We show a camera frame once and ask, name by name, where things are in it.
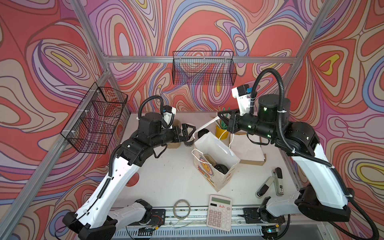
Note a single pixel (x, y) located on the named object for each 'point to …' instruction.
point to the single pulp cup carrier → (210, 159)
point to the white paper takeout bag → (216, 175)
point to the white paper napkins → (244, 149)
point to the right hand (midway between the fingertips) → (219, 118)
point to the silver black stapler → (277, 176)
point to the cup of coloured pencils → (133, 180)
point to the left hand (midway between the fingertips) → (191, 129)
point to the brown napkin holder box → (256, 163)
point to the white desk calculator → (219, 215)
